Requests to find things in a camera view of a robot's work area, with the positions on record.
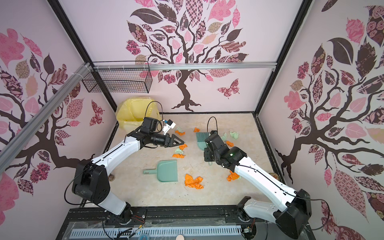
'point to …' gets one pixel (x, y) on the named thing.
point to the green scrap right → (234, 135)
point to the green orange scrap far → (178, 131)
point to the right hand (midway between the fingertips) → (207, 150)
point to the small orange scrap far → (196, 129)
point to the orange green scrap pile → (179, 152)
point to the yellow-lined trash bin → (130, 113)
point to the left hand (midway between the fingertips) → (180, 145)
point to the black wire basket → (120, 77)
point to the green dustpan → (166, 170)
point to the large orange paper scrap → (189, 181)
